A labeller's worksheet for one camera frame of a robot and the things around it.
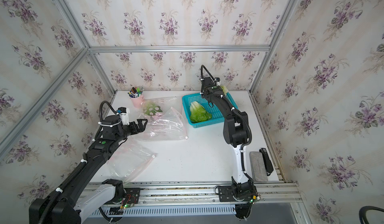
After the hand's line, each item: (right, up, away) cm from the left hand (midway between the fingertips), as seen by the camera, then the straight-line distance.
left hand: (141, 121), depth 80 cm
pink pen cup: (-11, +12, +25) cm, 29 cm away
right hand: (+47, +15, +18) cm, 53 cm away
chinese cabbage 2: (+2, +6, +15) cm, 17 cm away
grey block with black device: (+66, -24, 0) cm, 70 cm away
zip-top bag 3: (-9, -23, +6) cm, 25 cm away
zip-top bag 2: (+11, -6, +17) cm, 22 cm away
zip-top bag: (+9, +11, +24) cm, 28 cm away
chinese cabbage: (+32, +4, +17) cm, 36 cm away
